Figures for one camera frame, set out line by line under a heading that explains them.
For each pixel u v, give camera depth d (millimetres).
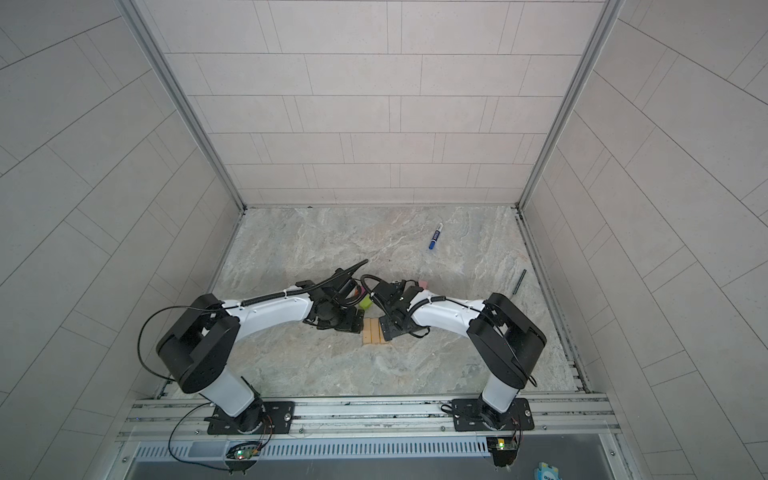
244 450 641
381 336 826
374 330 844
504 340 457
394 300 678
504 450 677
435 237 1061
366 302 719
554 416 724
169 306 439
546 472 632
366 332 828
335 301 685
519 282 960
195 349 438
